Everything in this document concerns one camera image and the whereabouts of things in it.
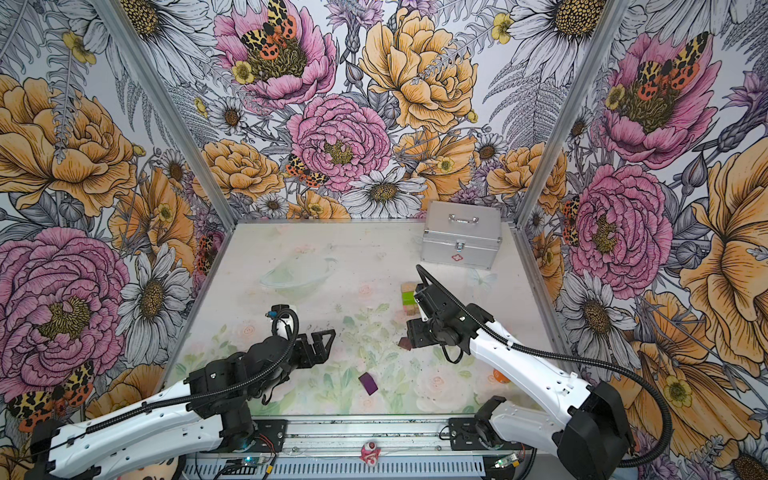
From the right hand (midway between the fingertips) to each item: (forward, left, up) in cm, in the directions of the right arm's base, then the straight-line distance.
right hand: (422, 341), depth 79 cm
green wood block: (+17, +3, -6) cm, 18 cm away
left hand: (-2, +26, +4) cm, 26 cm away
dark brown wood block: (+4, +4, -9) cm, 11 cm away
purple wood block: (-7, +15, -10) cm, 19 cm away
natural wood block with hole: (+14, +2, -8) cm, 16 cm away
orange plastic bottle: (-6, -21, -9) cm, 24 cm away
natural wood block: (+19, +2, -4) cm, 20 cm away
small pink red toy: (-23, +13, -6) cm, 27 cm away
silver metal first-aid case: (+35, -16, +3) cm, 38 cm away
